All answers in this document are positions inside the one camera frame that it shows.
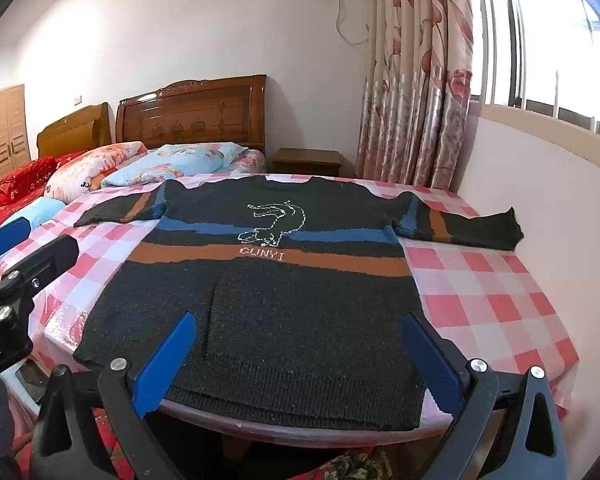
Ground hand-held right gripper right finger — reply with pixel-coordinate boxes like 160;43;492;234
401;311;568;480

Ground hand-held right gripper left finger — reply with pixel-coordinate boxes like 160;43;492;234
29;311;197;480

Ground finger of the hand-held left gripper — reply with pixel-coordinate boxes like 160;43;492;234
0;217;32;265
0;234;80;312

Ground dark striped knit sweater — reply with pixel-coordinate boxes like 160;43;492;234
72;176;525;432

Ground red quilt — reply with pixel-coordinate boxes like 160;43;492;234
0;150;88;206

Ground pink checkered tablecloth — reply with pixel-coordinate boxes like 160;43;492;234
0;172;580;448

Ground light wooden wardrobe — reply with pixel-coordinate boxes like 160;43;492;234
0;84;31;211

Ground pink floral pillow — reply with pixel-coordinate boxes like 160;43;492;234
44;141;148;198

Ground small wooden headboard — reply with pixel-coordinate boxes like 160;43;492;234
36;102;112;159

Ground light blue floral pillow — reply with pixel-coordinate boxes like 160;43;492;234
101;142;251;188

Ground large carved wooden headboard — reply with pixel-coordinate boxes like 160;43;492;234
115;74;267;158

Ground wooden nightstand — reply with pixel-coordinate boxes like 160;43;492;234
271;147;342;177

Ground pink floral curtain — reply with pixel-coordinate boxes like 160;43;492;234
355;0;473;192

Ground barred window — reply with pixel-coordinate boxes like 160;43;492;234
467;0;600;141

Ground white wall cable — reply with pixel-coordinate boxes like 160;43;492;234
335;0;370;45

